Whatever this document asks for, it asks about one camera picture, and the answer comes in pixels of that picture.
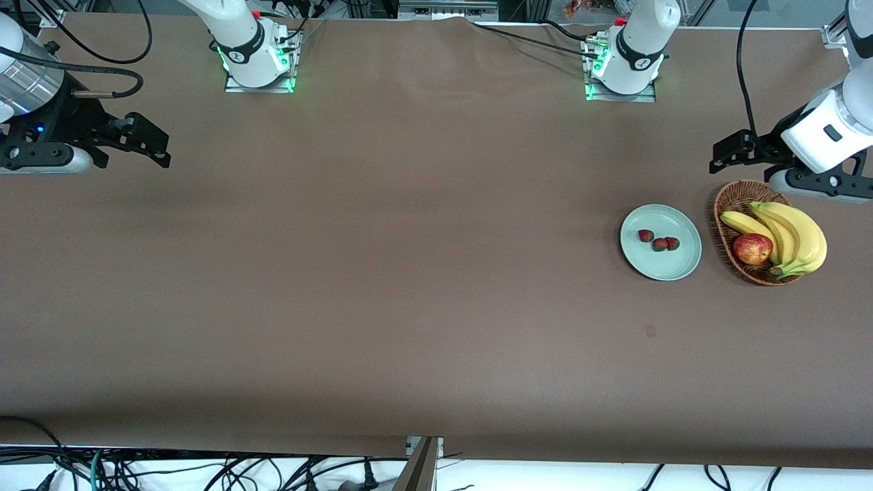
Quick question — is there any mint green round plate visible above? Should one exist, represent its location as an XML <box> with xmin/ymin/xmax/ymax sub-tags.
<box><xmin>619</xmin><ymin>204</ymin><xmax>702</xmax><ymax>282</ymax></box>

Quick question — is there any brown wicker basket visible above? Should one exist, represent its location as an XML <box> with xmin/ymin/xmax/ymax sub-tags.
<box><xmin>713</xmin><ymin>179</ymin><xmax>805</xmax><ymax>286</ymax></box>

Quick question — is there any red yellow apple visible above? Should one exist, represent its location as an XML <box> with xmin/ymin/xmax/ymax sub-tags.
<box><xmin>733</xmin><ymin>233</ymin><xmax>774</xmax><ymax>266</ymax></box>

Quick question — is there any yellow banana bunch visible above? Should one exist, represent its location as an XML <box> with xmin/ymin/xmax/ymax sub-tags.
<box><xmin>720</xmin><ymin>201</ymin><xmax>828</xmax><ymax>280</ymax></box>

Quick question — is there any orange colourful background clutter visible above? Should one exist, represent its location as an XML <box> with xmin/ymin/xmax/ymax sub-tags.
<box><xmin>563</xmin><ymin>0</ymin><xmax>615</xmax><ymax>18</ymax></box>

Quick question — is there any brown table cover sheet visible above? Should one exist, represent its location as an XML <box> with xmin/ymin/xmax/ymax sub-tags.
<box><xmin>0</xmin><ymin>12</ymin><xmax>873</xmax><ymax>470</ymax></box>

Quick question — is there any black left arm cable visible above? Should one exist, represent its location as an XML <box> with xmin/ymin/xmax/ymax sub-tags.
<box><xmin>737</xmin><ymin>0</ymin><xmax>761</xmax><ymax>137</ymax></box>

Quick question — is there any aluminium frame profile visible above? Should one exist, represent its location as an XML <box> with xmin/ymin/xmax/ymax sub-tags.
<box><xmin>822</xmin><ymin>20</ymin><xmax>852</xmax><ymax>50</ymax></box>
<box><xmin>27</xmin><ymin>0</ymin><xmax>69</xmax><ymax>28</ymax></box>

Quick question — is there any black cable across table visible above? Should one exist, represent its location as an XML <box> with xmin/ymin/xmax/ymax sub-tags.
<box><xmin>471</xmin><ymin>20</ymin><xmax>601</xmax><ymax>59</ymax></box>

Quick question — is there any black cable tangle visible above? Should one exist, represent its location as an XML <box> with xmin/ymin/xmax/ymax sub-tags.
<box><xmin>0</xmin><ymin>415</ymin><xmax>383</xmax><ymax>491</ymax></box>

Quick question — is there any grey network switch box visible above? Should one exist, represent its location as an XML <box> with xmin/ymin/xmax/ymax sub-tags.
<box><xmin>398</xmin><ymin>0</ymin><xmax>500</xmax><ymax>21</ymax></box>

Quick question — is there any brown camera stand post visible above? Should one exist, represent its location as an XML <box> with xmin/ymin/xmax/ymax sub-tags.
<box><xmin>392</xmin><ymin>436</ymin><xmax>444</xmax><ymax>491</ymax></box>

